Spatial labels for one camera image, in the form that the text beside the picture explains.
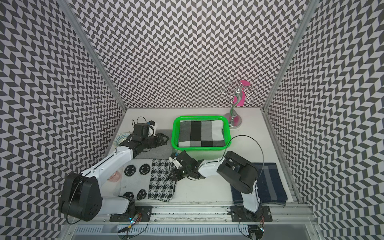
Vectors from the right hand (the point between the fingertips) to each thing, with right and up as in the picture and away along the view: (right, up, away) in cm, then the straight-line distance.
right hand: (171, 179), depth 84 cm
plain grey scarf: (-6, +14, +7) cm, 17 cm away
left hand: (-3, +22, +1) cm, 23 cm away
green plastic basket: (0, +27, +13) cm, 29 cm away
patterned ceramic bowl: (-35, +22, +12) cm, 43 cm away
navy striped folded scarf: (+54, -3, -6) cm, 54 cm away
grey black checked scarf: (+18, +25, +17) cm, 35 cm away
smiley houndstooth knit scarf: (-12, +1, -4) cm, 13 cm away
